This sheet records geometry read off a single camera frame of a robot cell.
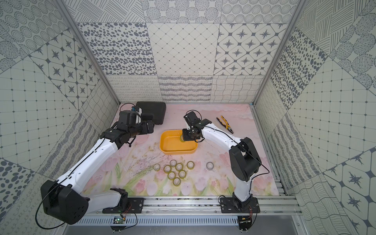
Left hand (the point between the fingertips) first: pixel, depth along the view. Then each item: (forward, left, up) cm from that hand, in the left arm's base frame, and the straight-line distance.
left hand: (145, 122), depth 81 cm
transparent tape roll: (-4, -20, -11) cm, 23 cm away
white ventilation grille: (-43, -12, -24) cm, 51 cm away
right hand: (-2, -22, -13) cm, 26 cm away
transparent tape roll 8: (-25, -18, -23) cm, 38 cm away
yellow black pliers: (+16, -51, -23) cm, 58 cm away
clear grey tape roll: (-15, -37, -24) cm, 47 cm away
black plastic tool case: (+26, +1, -17) cm, 32 cm away
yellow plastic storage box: (-1, -11, -22) cm, 25 cm away
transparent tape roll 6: (-17, -11, -23) cm, 31 cm away
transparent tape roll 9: (-17, -5, -23) cm, 29 cm away
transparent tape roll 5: (-16, -18, -24) cm, 34 cm away
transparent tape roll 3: (-21, -21, -23) cm, 37 cm away
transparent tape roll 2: (-15, -25, -24) cm, 38 cm away
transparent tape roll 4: (-14, -14, -23) cm, 31 cm away
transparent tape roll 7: (-21, -15, -23) cm, 35 cm away
